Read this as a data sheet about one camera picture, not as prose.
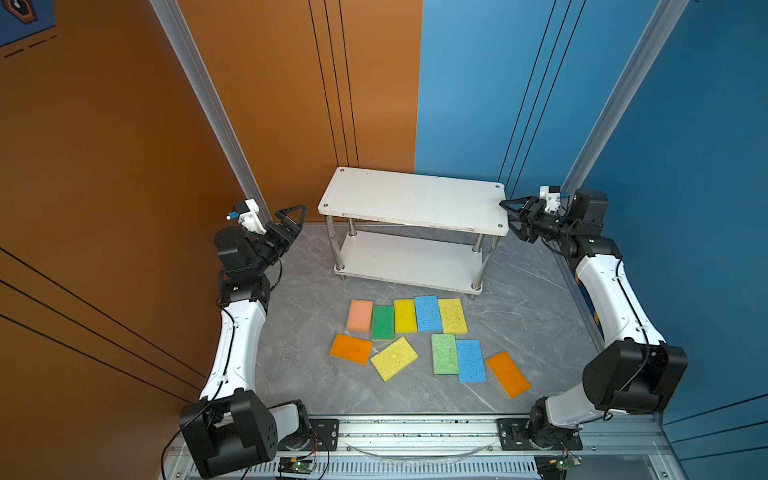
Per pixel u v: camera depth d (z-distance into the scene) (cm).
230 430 39
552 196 72
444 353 85
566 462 70
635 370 40
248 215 64
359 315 94
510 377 83
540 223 67
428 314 94
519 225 70
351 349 87
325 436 74
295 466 70
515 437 72
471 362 84
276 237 64
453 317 92
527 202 68
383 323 92
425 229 75
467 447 72
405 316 94
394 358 85
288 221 63
